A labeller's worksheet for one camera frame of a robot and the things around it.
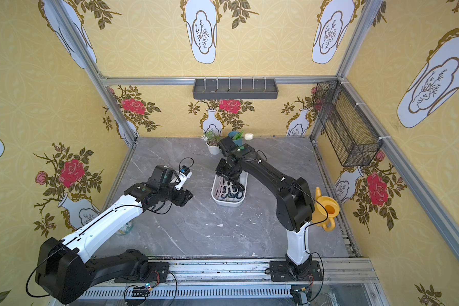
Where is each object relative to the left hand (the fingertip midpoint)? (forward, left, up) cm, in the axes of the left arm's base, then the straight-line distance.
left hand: (185, 191), depth 83 cm
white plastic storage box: (-2, -20, -8) cm, 22 cm away
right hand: (+6, -13, +1) cm, 14 cm away
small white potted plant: (+26, -11, +6) cm, 29 cm away
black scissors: (+7, -25, -9) cm, 27 cm away
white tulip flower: (+19, -29, +14) cm, 37 cm away
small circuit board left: (-34, +14, -15) cm, 40 cm away
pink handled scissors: (+5, -15, -7) cm, 17 cm away
